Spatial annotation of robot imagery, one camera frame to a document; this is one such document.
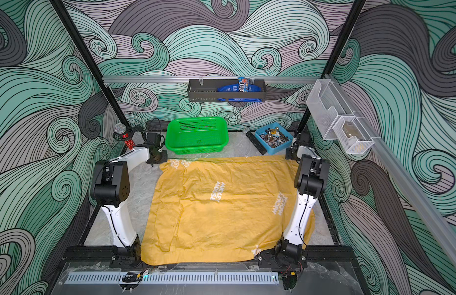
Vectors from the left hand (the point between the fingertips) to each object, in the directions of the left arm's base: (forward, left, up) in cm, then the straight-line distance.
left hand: (160, 156), depth 102 cm
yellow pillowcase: (-28, -35, -6) cm, 45 cm away
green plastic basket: (+22, -16, -6) cm, 28 cm away
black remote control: (+14, -55, -3) cm, 57 cm away
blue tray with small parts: (+19, -69, -4) cm, 72 cm away
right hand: (+4, -80, -4) cm, 80 cm away
